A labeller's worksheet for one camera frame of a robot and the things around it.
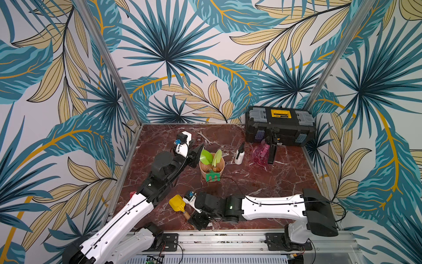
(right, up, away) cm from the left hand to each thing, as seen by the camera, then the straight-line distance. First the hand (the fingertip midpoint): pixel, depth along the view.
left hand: (197, 144), depth 67 cm
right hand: (-4, -36, -1) cm, 36 cm away
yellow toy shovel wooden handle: (-11, -30, +14) cm, 35 cm away
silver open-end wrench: (-2, +7, +46) cm, 47 cm away
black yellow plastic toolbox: (+52, +9, +29) cm, 60 cm away
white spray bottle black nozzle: (+21, -6, +21) cm, 30 cm away
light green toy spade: (+9, -8, +20) cm, 23 cm away
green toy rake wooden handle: (+5, -15, +15) cm, 22 cm away
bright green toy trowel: (+3, -8, +21) cm, 22 cm away
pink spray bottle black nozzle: (+37, -5, +28) cm, 46 cm away
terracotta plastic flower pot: (+3, -14, +21) cm, 26 cm away
